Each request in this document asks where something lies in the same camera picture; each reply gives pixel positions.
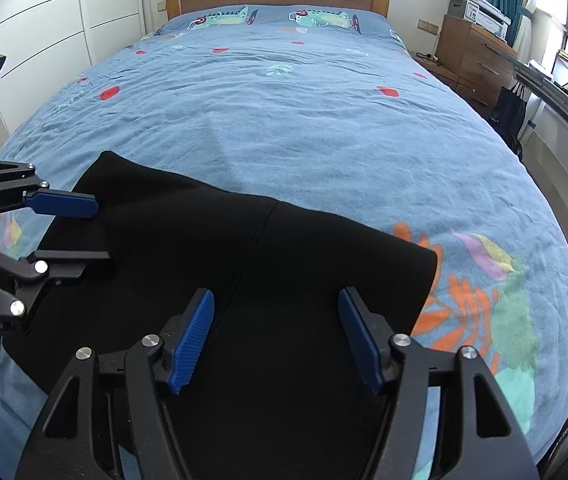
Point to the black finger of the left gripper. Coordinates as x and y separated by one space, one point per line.
43 264

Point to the blue patterned bed sheet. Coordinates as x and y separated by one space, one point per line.
350 125

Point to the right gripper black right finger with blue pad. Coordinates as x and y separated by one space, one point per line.
368 334

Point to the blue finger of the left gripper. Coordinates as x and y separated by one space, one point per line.
61 203

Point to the left dinosaur pillow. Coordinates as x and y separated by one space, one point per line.
232 16

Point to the wall socket plate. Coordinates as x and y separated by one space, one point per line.
426 26

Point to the wooden drawer dresser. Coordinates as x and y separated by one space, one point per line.
481 62

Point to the dinosaur pillow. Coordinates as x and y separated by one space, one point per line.
232 16
311 18

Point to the right dinosaur pillow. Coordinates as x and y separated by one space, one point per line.
311 18

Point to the white wardrobe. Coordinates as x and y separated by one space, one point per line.
47 43

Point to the dark blue bag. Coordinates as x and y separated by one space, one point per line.
508 116

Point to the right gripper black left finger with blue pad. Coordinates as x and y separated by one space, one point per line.
183 338

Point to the black pants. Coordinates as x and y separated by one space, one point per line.
275 393

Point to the white printer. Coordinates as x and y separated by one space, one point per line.
482 13

